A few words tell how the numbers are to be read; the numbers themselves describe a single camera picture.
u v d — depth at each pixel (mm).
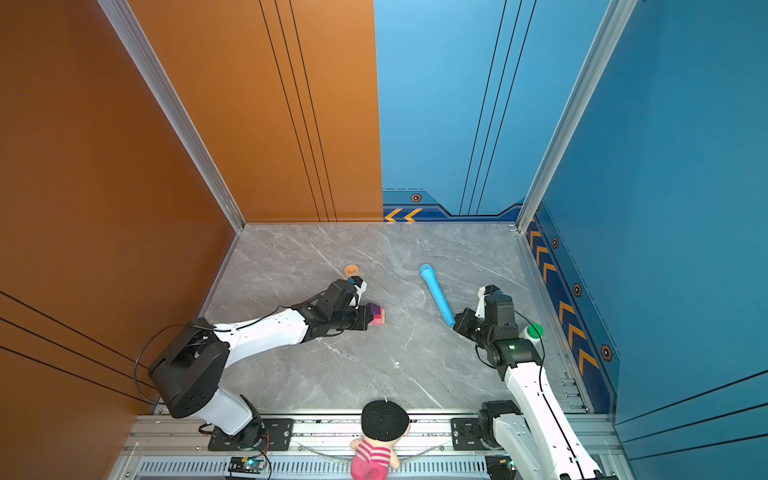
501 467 698
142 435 754
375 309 902
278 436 736
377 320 873
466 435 725
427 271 1021
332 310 682
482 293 749
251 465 706
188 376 463
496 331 599
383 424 683
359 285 815
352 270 1054
